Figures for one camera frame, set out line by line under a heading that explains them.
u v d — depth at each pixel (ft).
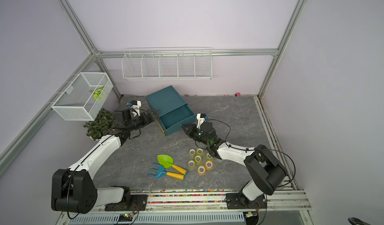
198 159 2.86
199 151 2.96
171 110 2.72
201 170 2.73
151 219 2.53
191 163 2.80
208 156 2.23
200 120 2.58
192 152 2.93
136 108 2.51
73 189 1.32
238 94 4.07
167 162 2.85
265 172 1.44
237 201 2.42
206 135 2.17
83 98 2.72
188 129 2.51
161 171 2.70
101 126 2.61
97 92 2.65
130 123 2.23
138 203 2.42
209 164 2.82
